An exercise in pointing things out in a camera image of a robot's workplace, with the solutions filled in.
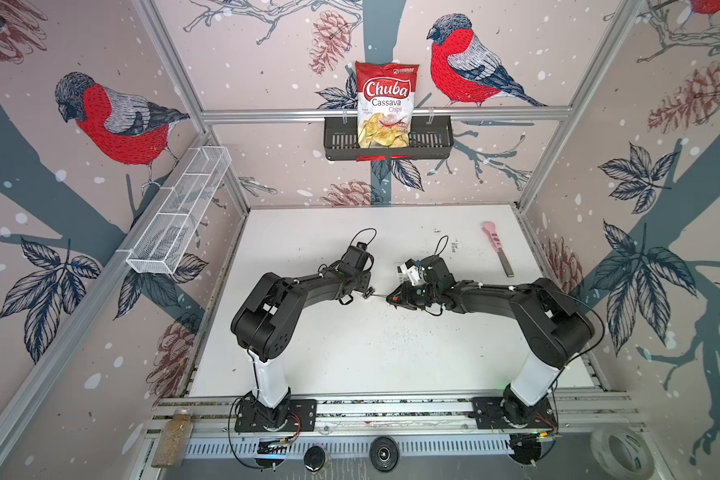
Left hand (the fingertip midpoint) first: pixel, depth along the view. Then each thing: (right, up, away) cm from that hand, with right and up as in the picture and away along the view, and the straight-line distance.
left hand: (361, 277), depth 97 cm
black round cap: (-9, -31, -37) cm, 49 cm away
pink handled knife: (+48, +16, +14) cm, 53 cm away
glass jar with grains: (-42, -33, -30) cm, 61 cm away
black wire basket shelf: (+22, +46, -2) cm, 51 cm away
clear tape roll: (+64, -38, -27) cm, 79 cm away
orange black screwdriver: (+3, -5, -2) cm, 6 cm away
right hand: (+8, -7, -8) cm, 13 cm away
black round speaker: (+6, -30, -37) cm, 48 cm away
